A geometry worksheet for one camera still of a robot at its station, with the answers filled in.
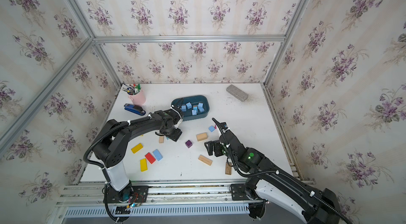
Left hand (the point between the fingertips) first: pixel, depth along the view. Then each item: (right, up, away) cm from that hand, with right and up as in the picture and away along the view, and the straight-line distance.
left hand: (174, 135), depth 92 cm
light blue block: (-8, -10, -6) cm, 14 cm away
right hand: (+24, 0, -15) cm, 28 cm away
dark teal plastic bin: (+12, +16, +12) cm, 23 cm away
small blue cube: (+23, +3, +5) cm, 23 cm away
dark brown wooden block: (+31, -14, -12) cm, 36 cm away
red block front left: (-11, -10, -8) cm, 17 cm away
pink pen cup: (-25, +22, +10) cm, 35 cm away
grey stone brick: (+42, +26, +19) cm, 53 cm away
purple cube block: (+9, -4, -5) cm, 11 cm away
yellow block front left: (-14, -13, -10) cm, 22 cm away
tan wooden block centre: (+16, -1, -1) cm, 17 cm away
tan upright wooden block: (-7, -2, -1) cm, 8 cm away
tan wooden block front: (+19, -11, -9) cm, 24 cm away
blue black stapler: (-28, +15, +9) cm, 33 cm away
